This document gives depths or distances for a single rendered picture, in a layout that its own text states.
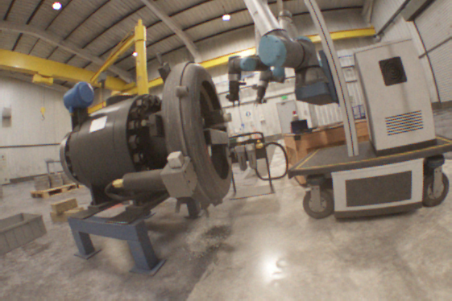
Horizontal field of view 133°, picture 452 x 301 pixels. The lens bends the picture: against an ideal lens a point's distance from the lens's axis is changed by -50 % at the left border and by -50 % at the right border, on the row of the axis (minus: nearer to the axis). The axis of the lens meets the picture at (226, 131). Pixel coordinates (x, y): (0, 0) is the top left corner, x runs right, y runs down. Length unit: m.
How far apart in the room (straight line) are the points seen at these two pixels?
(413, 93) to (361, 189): 0.51
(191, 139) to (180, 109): 0.12
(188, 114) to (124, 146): 0.38
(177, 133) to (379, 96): 0.90
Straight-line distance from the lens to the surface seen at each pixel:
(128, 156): 0.94
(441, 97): 10.50
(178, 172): 0.61
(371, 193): 0.99
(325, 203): 1.12
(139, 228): 0.90
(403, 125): 1.02
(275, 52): 0.88
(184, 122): 0.70
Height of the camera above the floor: 0.53
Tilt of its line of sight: 3 degrees up
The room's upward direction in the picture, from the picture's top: 10 degrees counter-clockwise
